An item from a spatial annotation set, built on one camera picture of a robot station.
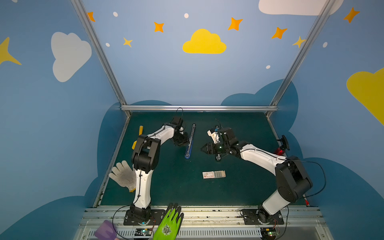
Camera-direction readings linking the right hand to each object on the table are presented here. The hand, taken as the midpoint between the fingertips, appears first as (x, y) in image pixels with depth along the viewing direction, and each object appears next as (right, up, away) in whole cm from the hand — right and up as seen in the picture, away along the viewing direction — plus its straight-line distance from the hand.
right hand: (204, 147), depth 87 cm
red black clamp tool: (+46, -2, 0) cm, 46 cm away
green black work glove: (-18, -36, -15) cm, 43 cm away
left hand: (-9, +2, +14) cm, 17 cm away
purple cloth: (-48, -37, -17) cm, 63 cm away
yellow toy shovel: (-45, +8, +21) cm, 51 cm away
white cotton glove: (-48, -17, +1) cm, 51 cm away
